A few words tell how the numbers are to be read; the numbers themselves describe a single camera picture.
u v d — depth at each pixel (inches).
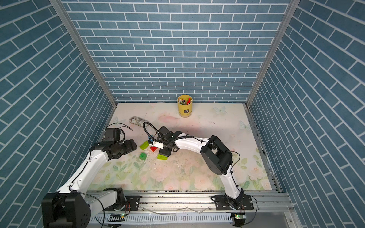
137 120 41.3
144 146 37.5
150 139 30.9
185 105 42.1
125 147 29.7
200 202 29.7
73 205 15.0
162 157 35.0
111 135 25.6
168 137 28.3
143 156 34.2
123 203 27.8
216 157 20.6
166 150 31.8
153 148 36.9
